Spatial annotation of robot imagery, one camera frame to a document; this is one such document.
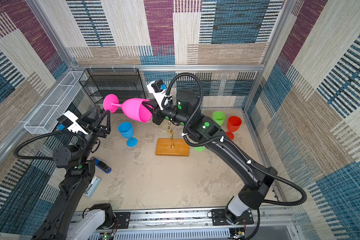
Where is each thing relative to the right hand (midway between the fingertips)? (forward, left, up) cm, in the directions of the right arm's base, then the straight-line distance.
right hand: (144, 105), depth 57 cm
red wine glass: (+15, -44, -30) cm, 56 cm away
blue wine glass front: (+14, +19, -32) cm, 40 cm away
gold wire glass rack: (+24, -5, -48) cm, 54 cm away
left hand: (-1, +15, 0) cm, 15 cm away
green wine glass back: (+8, -25, -48) cm, 55 cm away
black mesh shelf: (+48, +25, -24) cm, 59 cm away
